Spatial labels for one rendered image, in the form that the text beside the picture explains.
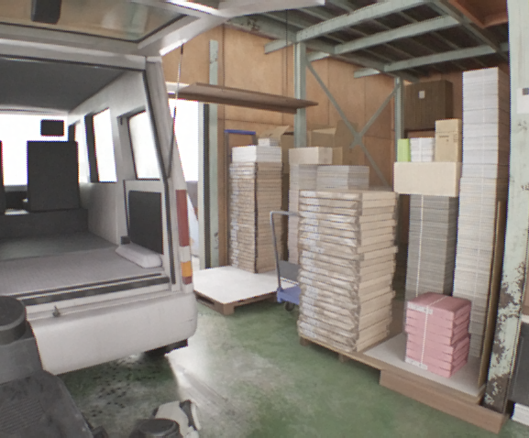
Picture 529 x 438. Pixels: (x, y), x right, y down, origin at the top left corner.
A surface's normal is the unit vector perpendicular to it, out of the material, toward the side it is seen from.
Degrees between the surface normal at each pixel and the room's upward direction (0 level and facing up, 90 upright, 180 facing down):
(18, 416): 11
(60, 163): 93
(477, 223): 90
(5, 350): 69
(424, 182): 90
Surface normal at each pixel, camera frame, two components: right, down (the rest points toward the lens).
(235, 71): 0.63, 0.09
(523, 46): -0.77, 0.07
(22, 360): 0.67, -0.28
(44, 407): 0.03, -0.95
